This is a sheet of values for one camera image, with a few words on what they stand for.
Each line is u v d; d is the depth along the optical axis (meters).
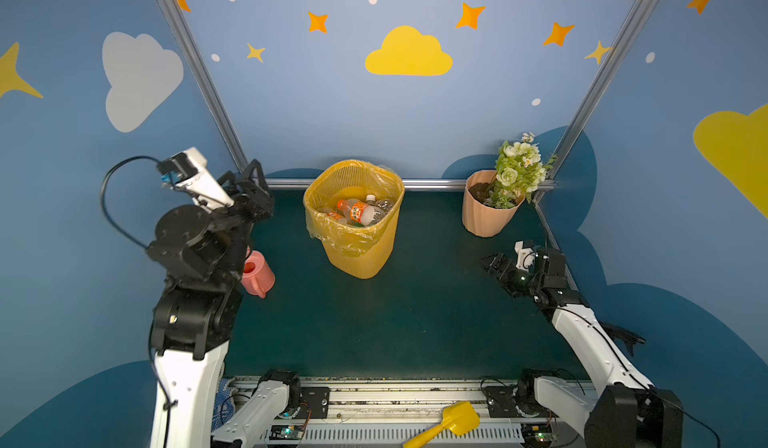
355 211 0.79
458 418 0.72
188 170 0.39
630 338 0.70
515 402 0.74
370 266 0.89
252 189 0.44
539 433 0.72
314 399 0.75
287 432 0.71
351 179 0.95
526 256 0.74
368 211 0.81
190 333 0.34
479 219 1.01
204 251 0.33
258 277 0.87
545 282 0.64
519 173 0.91
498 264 0.75
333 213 0.83
